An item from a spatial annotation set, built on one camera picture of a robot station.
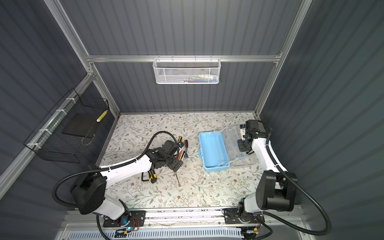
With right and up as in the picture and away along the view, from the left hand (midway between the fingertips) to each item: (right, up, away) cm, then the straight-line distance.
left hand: (175, 157), depth 87 cm
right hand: (+43, +7, -1) cm, 44 cm away
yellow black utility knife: (-13, -11, -1) cm, 17 cm away
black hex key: (-19, -13, -1) cm, 23 cm away
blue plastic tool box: (+27, +4, +7) cm, 28 cm away
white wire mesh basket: (+5, +61, +25) cm, 66 cm away
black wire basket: (-52, +14, -17) cm, 57 cm away
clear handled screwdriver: (+3, -15, -3) cm, 16 cm away
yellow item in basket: (-39, +24, -6) cm, 47 cm away
